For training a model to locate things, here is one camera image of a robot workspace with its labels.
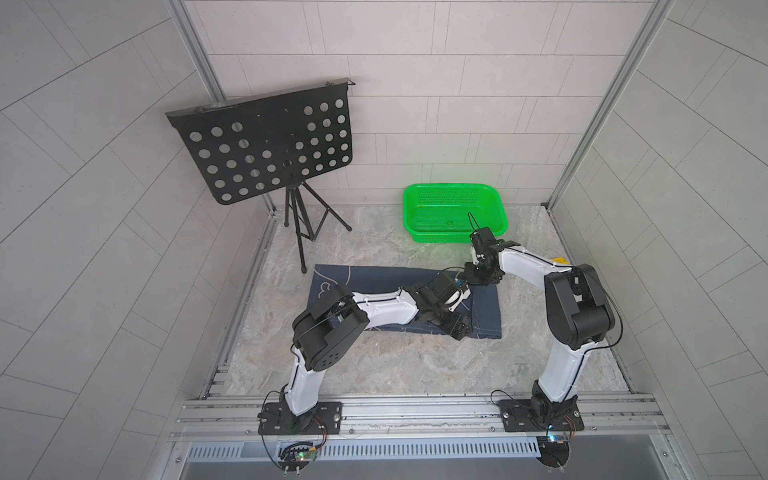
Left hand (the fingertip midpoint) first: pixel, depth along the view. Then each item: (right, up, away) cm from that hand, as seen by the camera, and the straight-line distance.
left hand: (464, 325), depth 86 cm
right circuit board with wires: (+16, -21, -20) cm, 33 cm away
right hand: (+4, +12, +12) cm, 18 cm away
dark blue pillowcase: (+6, +4, +1) cm, 7 cm away
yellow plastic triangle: (+36, +18, +14) cm, 43 cm away
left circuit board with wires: (-41, -22, -21) cm, 51 cm away
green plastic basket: (+1, +35, +31) cm, 46 cm away
